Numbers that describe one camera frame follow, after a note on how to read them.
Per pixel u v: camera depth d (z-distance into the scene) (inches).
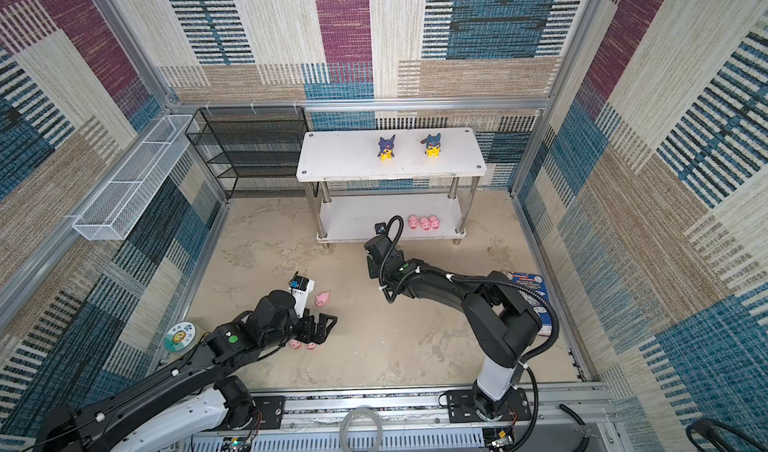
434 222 39.2
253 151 43.7
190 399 22.9
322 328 27.6
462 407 28.7
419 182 48.6
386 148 30.4
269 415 28.8
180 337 30.6
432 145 30.5
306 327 27.1
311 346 32.7
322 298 35.4
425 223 39.1
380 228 31.4
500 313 19.7
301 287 27.1
